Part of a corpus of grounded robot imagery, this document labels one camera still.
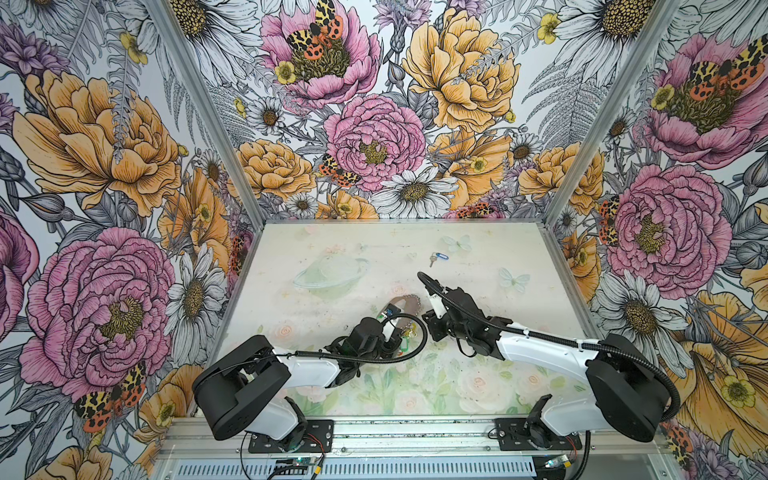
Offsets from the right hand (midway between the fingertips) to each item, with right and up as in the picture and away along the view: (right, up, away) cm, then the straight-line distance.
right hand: (428, 324), depth 86 cm
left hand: (-9, -4, +2) cm, 10 cm away
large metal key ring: (-4, +4, +8) cm, 10 cm away
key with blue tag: (+6, +19, +25) cm, 32 cm away
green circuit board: (-31, -28, -15) cm, 45 cm away
